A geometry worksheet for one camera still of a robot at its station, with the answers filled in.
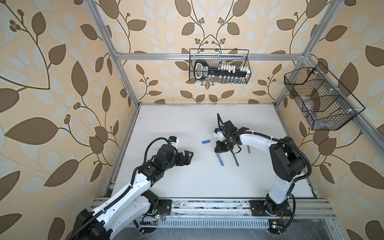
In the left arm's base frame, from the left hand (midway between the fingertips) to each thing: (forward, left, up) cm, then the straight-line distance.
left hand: (188, 153), depth 79 cm
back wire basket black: (+39, -18, +19) cm, 47 cm away
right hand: (+7, -16, -11) cm, 21 cm away
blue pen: (+2, -19, -12) cm, 23 cm away
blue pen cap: (+16, -10, -14) cm, 24 cm away
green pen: (+3, -29, -14) cm, 32 cm away
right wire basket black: (+18, -68, +21) cm, 73 cm away
